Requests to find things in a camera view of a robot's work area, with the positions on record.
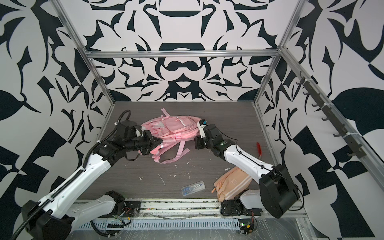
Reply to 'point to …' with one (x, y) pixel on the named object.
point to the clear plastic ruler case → (192, 188)
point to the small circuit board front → (246, 226)
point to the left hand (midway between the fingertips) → (162, 136)
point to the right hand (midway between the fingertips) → (195, 136)
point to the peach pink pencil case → (230, 183)
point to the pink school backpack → (175, 130)
